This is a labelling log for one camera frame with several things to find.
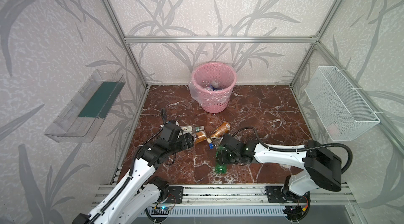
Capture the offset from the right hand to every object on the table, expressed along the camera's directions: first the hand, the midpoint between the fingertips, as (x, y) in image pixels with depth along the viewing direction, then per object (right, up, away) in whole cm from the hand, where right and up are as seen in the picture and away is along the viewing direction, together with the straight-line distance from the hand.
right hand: (218, 155), depth 82 cm
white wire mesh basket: (+50, +25, -19) cm, 59 cm away
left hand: (-14, +12, -5) cm, 19 cm away
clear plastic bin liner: (-11, +41, +20) cm, 47 cm away
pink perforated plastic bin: (+2, +23, +20) cm, 31 cm away
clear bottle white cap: (-2, +40, +20) cm, 45 cm away
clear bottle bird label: (-15, +12, +9) cm, 21 cm away
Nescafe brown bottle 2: (+2, +11, +9) cm, 15 cm away
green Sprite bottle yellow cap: (+1, -5, -5) cm, 7 cm away
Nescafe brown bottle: (-11, +8, +6) cm, 15 cm away
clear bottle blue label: (-2, +37, +23) cm, 43 cm away
